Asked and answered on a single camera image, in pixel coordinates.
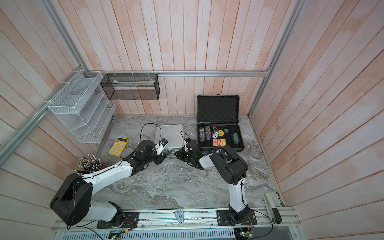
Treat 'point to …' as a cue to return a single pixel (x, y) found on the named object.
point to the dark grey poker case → (217, 122)
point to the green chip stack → (235, 138)
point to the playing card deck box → (219, 142)
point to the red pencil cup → (91, 164)
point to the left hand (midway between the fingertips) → (162, 151)
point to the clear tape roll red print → (255, 154)
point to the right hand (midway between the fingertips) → (174, 153)
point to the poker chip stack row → (205, 134)
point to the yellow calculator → (118, 146)
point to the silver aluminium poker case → (172, 136)
